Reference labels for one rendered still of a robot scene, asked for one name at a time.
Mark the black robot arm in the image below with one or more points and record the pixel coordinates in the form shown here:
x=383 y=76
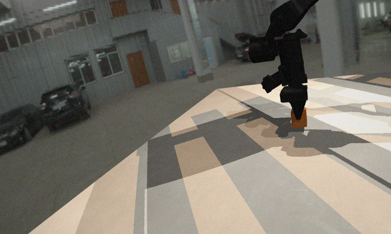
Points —
x=261 y=49

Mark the orange block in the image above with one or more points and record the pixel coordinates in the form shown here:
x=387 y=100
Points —
x=301 y=122

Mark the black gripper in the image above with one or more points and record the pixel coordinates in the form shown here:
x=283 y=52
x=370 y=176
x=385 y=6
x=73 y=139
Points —
x=295 y=93

